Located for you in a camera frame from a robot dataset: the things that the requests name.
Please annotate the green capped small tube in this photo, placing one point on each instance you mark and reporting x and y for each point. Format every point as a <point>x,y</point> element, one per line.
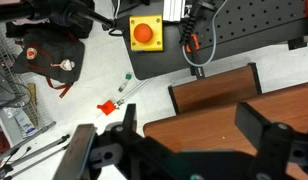
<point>125,82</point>

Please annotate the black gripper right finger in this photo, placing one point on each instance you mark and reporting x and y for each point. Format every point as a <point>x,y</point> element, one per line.
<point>252,123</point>

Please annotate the black perforated mounting board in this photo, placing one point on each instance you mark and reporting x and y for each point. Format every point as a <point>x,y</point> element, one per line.
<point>254,23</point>

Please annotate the black tripod head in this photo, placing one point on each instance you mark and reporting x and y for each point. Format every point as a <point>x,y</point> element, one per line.
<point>50,11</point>

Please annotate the aluminium extrusion profile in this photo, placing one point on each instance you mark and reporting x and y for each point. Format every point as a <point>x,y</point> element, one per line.
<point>174,10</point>

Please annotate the grey metal plate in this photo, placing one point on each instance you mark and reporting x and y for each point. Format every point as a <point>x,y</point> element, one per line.
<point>75,150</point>

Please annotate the black tipped grey rod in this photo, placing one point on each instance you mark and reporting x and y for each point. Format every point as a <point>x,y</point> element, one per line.
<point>34,151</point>
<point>34,162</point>

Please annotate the small orange plastic clamp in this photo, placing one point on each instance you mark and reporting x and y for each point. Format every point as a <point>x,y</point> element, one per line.
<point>107,107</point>

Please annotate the white plastic packet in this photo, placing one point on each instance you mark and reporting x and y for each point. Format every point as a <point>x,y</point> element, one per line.
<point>25,123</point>

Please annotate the yellow emergency stop box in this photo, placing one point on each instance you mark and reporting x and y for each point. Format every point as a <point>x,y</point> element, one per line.
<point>146,33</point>

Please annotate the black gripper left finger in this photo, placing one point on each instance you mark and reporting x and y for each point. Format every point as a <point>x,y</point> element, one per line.
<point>130,116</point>

